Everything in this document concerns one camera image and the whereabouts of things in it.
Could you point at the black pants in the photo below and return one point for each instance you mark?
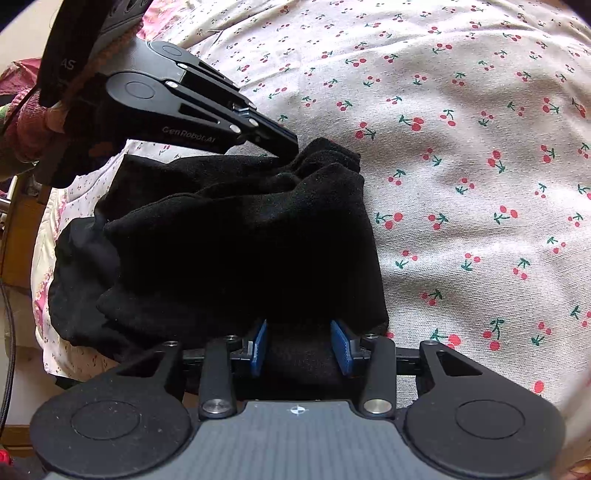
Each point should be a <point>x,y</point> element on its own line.
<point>231,240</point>

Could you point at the pink floral cloth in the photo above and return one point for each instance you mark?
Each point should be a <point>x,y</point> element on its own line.
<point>21,74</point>

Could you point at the person's left forearm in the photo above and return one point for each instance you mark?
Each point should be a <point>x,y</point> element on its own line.
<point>30,124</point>

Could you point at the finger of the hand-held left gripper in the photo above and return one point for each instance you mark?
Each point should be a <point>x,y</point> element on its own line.
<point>212,83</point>
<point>277,141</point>

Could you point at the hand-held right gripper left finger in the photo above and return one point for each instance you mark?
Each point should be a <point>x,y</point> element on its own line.
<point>258,346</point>

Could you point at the wooden cabinet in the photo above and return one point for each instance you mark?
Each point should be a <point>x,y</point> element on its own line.
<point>21,230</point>

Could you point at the cherry print bed sheet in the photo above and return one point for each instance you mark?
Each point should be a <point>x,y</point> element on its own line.
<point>461,184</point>

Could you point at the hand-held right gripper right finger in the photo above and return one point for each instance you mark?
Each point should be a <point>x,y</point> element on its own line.
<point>341,346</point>

